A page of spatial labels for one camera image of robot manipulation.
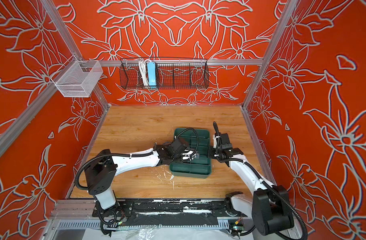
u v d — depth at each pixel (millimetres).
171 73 1058
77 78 924
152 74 896
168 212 727
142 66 875
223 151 645
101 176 455
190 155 713
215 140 792
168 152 637
